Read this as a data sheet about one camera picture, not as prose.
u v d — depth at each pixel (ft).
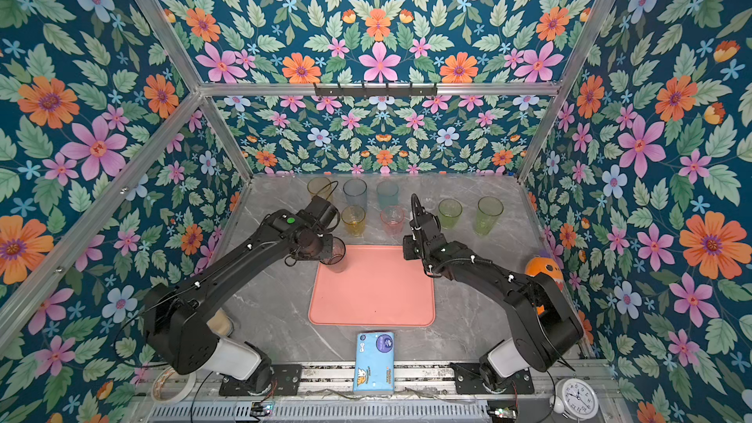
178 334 1.33
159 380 2.39
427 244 2.20
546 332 1.40
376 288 2.98
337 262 2.52
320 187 2.18
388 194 3.40
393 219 3.40
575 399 2.23
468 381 2.41
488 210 3.58
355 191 3.26
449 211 3.43
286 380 2.41
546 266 2.75
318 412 2.51
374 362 2.40
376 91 3.04
